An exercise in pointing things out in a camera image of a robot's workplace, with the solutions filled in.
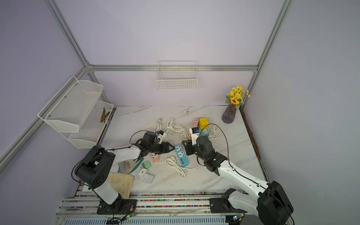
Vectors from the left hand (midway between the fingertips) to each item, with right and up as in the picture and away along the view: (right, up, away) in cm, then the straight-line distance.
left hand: (171, 149), depth 90 cm
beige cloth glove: (-28, -18, -9) cm, 35 cm away
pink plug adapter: (-11, -5, -1) cm, 12 cm away
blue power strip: (+8, -6, -2) cm, 10 cm away
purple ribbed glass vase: (+43, +24, +15) cm, 51 cm away
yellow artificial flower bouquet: (+42, +35, 0) cm, 55 cm away
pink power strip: (+16, +16, +11) cm, 25 cm away
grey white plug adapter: (-12, -14, -12) cm, 22 cm away
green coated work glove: (-26, -9, -4) cm, 28 cm away
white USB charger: (-16, -11, -10) cm, 22 cm away
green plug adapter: (-16, -9, -3) cm, 18 cm away
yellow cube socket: (+22, +18, +10) cm, 30 cm away
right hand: (+9, +6, -10) cm, 14 cm away
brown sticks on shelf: (-48, +22, +5) cm, 53 cm away
